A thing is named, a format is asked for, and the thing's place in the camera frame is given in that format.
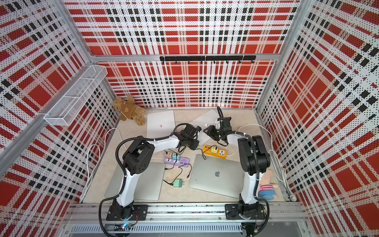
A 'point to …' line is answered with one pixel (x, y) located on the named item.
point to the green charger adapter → (177, 183)
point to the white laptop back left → (160, 124)
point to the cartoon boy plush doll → (267, 190)
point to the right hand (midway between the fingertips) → (207, 130)
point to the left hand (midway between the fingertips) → (198, 142)
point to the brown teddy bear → (128, 109)
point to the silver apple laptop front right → (217, 175)
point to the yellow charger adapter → (213, 150)
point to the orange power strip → (221, 153)
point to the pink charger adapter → (169, 155)
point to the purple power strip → (183, 161)
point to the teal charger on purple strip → (174, 156)
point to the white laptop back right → (208, 119)
